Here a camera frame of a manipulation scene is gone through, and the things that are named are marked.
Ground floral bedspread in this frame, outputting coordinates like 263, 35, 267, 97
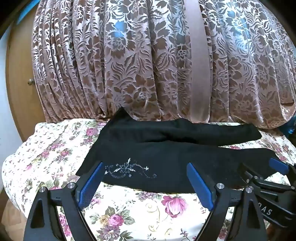
1, 117, 296, 241

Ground blue object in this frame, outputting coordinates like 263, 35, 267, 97
285, 120, 296, 138

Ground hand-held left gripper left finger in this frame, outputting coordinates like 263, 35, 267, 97
23, 161, 104, 241

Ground brown floral curtain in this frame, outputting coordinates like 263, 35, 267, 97
31, 0, 296, 130

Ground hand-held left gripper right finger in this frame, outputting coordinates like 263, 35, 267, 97
186, 162, 266, 241

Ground wooden wardrobe door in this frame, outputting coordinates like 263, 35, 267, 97
5, 11, 47, 142

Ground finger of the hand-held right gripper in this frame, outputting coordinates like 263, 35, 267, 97
238, 163, 260, 186
268, 157, 296, 178

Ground plain pink curtain band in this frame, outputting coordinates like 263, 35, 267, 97
184, 0, 214, 123

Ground black pants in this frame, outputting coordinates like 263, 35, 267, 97
76, 107, 275, 194

